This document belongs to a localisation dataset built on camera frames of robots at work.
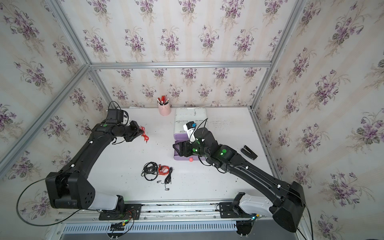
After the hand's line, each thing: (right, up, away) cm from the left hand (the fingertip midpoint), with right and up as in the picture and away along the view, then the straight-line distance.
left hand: (145, 130), depth 83 cm
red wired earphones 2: (+10, -23, +4) cm, 26 cm away
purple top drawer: (+20, -3, -4) cm, 21 cm away
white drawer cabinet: (+21, +9, +3) cm, 23 cm away
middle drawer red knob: (+26, -16, -2) cm, 30 cm away
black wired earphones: (+2, -24, +3) cm, 24 cm away
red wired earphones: (+1, -4, -1) cm, 4 cm away
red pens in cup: (+5, +21, +29) cm, 36 cm away
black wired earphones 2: (+13, -28, +1) cm, 31 cm away
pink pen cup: (+6, +17, +25) cm, 30 cm away
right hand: (+21, -6, -13) cm, 25 cm away
